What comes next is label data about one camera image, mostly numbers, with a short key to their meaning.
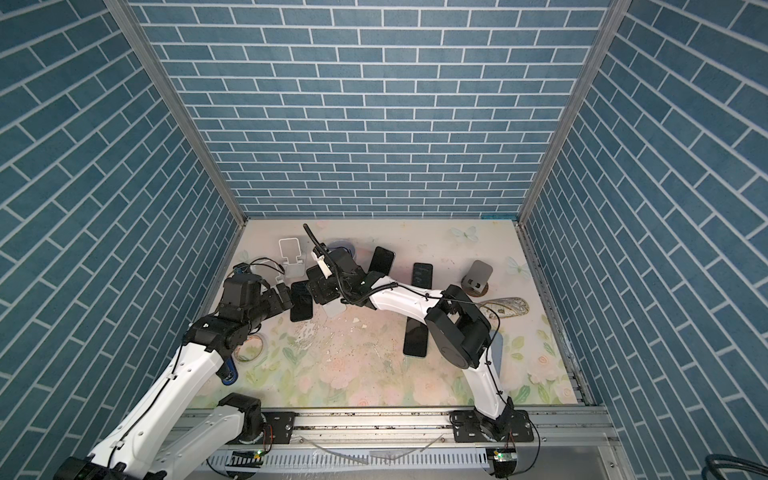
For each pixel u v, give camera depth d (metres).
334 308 0.96
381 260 0.94
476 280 0.97
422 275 1.02
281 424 0.74
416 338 0.89
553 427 0.75
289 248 0.99
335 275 0.68
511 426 0.68
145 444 0.41
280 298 0.71
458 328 0.51
